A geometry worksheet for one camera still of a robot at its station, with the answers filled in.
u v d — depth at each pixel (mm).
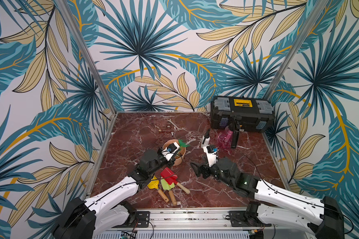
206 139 900
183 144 879
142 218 733
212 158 637
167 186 832
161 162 664
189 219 748
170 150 628
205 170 637
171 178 864
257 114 960
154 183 832
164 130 1067
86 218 395
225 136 928
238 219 734
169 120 1139
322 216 410
